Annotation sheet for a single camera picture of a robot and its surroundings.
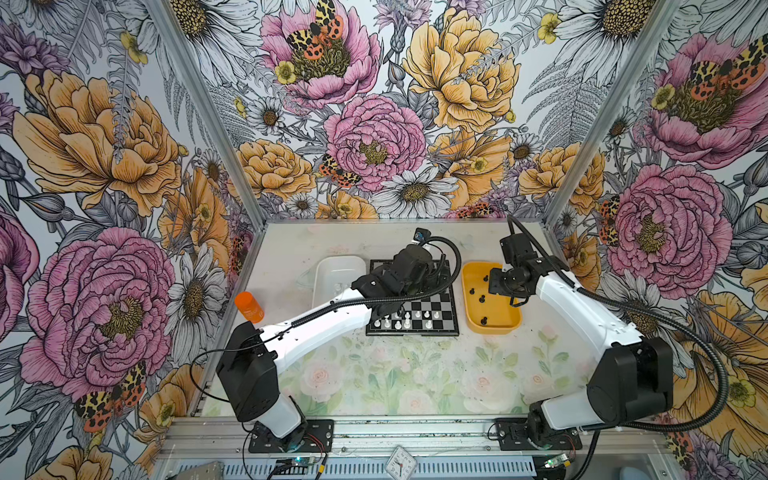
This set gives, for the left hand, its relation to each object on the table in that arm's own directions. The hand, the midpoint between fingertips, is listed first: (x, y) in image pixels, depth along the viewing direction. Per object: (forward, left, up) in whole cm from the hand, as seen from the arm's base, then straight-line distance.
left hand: (428, 273), depth 79 cm
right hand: (-1, -21, -10) cm, 23 cm away
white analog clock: (-39, +8, -20) cm, 44 cm away
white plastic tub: (+14, +29, -20) cm, 38 cm away
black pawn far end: (+8, -18, -22) cm, 30 cm away
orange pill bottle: (-1, +50, -14) cm, 52 cm away
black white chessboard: (-1, -4, -21) cm, 22 cm away
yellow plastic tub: (+1, -21, -23) cm, 31 cm away
